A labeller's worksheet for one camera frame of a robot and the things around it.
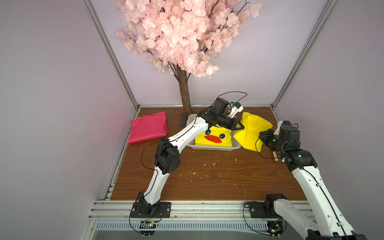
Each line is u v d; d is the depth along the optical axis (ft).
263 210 2.37
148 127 3.38
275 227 2.30
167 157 1.72
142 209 2.10
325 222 1.24
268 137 2.13
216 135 3.11
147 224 2.36
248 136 2.57
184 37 1.57
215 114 2.18
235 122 2.29
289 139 1.73
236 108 2.38
